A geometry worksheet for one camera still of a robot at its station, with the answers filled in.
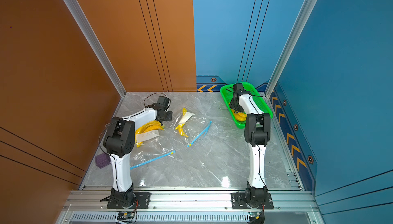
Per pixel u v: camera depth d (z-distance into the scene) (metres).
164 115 0.86
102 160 0.81
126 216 0.72
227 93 1.12
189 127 1.01
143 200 0.74
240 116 1.02
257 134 0.62
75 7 0.76
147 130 0.92
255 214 0.72
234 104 0.94
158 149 0.89
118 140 0.55
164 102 0.83
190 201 0.76
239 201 0.72
